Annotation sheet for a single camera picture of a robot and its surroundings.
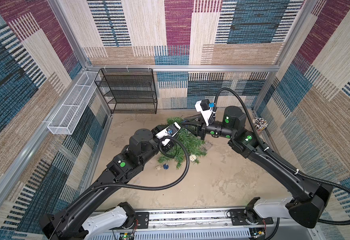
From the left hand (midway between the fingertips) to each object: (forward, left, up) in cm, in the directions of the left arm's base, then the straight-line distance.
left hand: (171, 128), depth 64 cm
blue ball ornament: (-5, +4, -26) cm, 27 cm away
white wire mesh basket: (+7, +50, -2) cm, 50 cm away
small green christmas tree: (-2, -11, -11) cm, 16 cm away
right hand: (+1, -6, +2) cm, 7 cm away
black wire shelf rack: (+51, +33, -18) cm, 63 cm away
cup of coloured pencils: (+15, -50, -17) cm, 55 cm away
